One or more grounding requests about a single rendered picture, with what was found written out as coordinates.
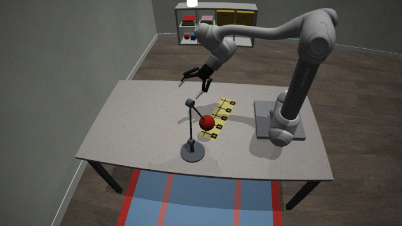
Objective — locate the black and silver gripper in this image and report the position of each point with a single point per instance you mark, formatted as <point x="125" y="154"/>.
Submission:
<point x="203" y="73"/>

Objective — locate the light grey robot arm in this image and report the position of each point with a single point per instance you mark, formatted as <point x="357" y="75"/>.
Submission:
<point x="317" y="41"/>

